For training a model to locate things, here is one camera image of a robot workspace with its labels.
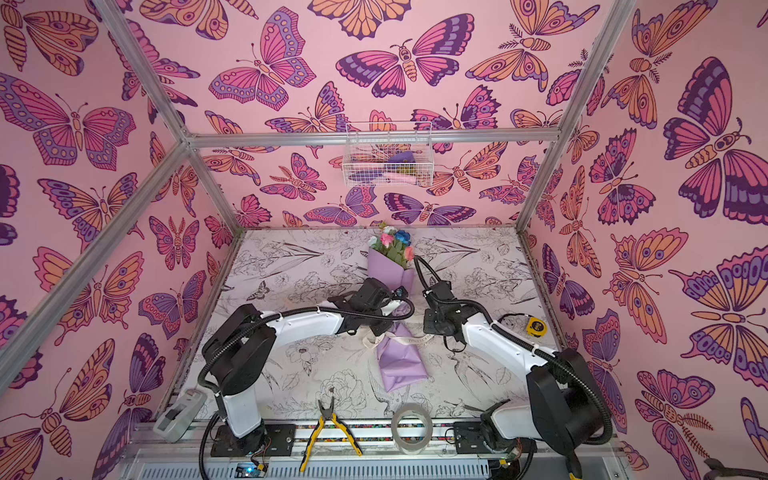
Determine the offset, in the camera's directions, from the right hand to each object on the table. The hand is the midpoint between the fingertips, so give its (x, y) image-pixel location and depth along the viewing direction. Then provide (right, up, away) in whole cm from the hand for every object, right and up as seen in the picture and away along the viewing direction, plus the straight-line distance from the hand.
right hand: (434, 318), depth 88 cm
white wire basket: (-14, +51, +8) cm, 54 cm away
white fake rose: (-20, +24, +22) cm, 38 cm away
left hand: (-12, +1, +2) cm, 12 cm away
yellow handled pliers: (-29, -23, -10) cm, 39 cm away
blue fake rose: (-8, +25, +18) cm, 32 cm away
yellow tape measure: (+31, -3, +2) cm, 31 cm away
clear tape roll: (-8, -27, -17) cm, 33 cm away
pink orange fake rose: (-6, +19, +20) cm, 28 cm away
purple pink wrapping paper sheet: (-11, -10, -4) cm, 15 cm away
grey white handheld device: (-66, -23, -15) cm, 72 cm away
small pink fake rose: (-14, +24, +19) cm, 34 cm away
